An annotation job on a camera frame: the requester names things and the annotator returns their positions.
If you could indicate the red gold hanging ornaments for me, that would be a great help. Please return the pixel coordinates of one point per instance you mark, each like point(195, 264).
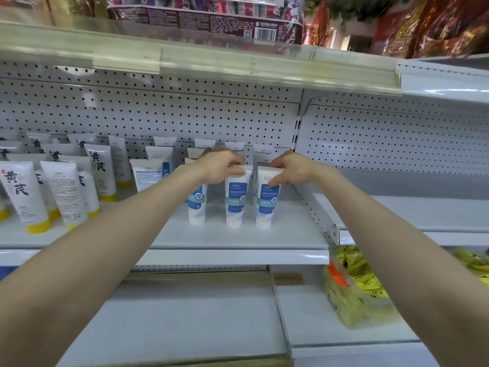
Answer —
point(319, 22)

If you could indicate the group of blue-labelled white tubes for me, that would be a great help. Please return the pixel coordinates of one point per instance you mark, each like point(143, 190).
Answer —
point(196, 206)

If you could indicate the blue chips bag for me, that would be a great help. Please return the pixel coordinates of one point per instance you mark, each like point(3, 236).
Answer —
point(7, 272)

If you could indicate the person's left hand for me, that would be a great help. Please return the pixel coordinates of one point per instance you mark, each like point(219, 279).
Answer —
point(217, 166)

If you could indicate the person's right forearm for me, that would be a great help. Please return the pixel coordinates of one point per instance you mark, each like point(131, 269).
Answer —
point(412, 263)

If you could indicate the person's left forearm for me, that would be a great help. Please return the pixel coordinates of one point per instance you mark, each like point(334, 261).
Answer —
point(76, 279)

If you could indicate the row of yellow cap tubes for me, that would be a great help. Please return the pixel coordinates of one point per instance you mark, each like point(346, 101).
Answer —
point(65, 187)

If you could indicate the person's right hand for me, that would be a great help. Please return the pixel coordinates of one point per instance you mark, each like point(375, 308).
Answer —
point(302, 170)

